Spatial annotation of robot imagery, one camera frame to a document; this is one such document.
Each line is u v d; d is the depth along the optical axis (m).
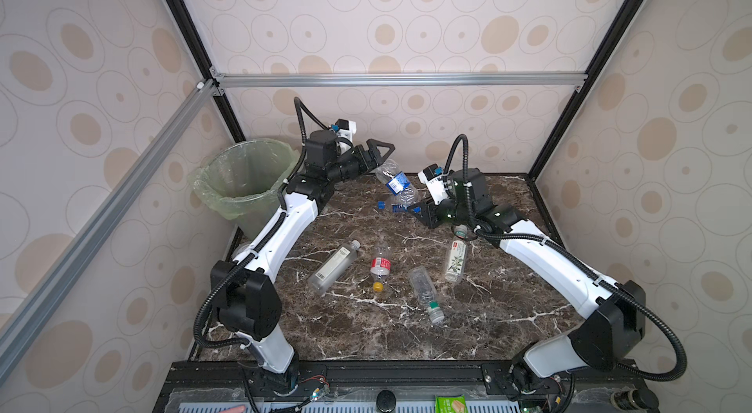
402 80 0.92
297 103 0.59
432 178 0.67
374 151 0.67
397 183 0.73
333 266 0.89
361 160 0.67
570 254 0.47
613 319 0.40
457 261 0.89
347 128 0.70
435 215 0.68
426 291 0.89
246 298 0.44
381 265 0.89
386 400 0.63
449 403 0.69
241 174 0.94
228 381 0.75
